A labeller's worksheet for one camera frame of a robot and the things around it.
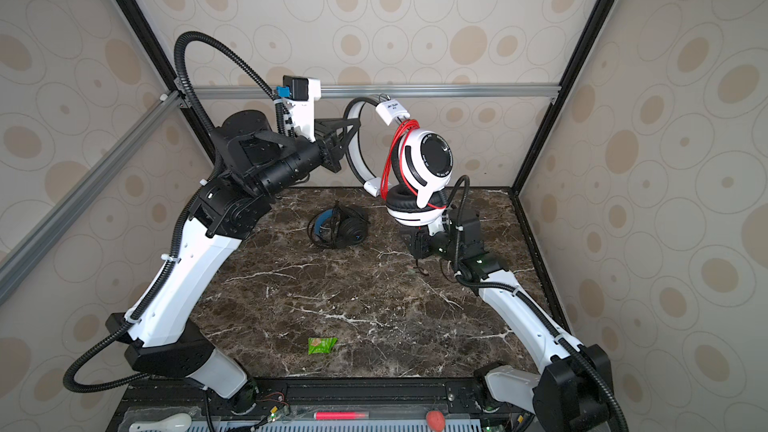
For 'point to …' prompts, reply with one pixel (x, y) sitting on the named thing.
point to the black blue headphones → (338, 227)
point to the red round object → (436, 421)
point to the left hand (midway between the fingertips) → (361, 117)
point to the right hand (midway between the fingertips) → (411, 229)
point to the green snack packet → (321, 345)
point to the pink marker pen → (339, 415)
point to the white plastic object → (177, 422)
